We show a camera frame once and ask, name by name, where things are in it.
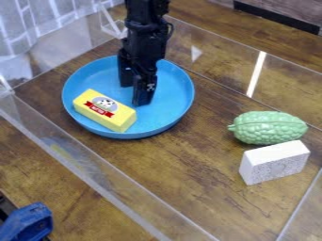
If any white foam brick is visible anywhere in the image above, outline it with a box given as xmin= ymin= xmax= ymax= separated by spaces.
xmin=240 ymin=140 xmax=312 ymax=185

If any green bitter gourd toy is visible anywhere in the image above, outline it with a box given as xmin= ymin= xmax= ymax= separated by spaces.
xmin=228 ymin=111 xmax=309 ymax=145

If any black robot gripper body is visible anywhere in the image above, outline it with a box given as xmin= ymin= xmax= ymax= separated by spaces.
xmin=118 ymin=0 xmax=171 ymax=73

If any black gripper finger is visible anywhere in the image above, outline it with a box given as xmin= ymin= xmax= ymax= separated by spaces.
xmin=133 ymin=73 xmax=158 ymax=106
xmin=118 ymin=56 xmax=134 ymax=88

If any clear acrylic enclosure wall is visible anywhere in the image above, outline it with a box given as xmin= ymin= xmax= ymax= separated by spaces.
xmin=0 ymin=0 xmax=322 ymax=241

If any white checkered cloth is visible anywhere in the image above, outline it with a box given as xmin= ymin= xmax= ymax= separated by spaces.
xmin=0 ymin=0 xmax=126 ymax=57

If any yellow butter brick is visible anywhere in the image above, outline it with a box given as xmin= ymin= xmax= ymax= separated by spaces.
xmin=74 ymin=88 xmax=138 ymax=133

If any blue round tray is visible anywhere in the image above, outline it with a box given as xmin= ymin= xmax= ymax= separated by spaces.
xmin=62 ymin=56 xmax=196 ymax=139

